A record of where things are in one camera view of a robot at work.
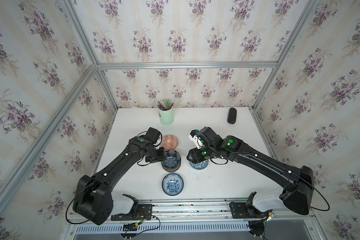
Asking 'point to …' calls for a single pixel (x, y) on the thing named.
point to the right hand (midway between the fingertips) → (192, 156)
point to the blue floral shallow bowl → (172, 184)
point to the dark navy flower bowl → (172, 155)
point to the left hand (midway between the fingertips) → (166, 160)
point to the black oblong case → (232, 115)
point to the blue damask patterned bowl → (199, 165)
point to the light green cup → (167, 116)
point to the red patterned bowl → (169, 142)
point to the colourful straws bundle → (165, 105)
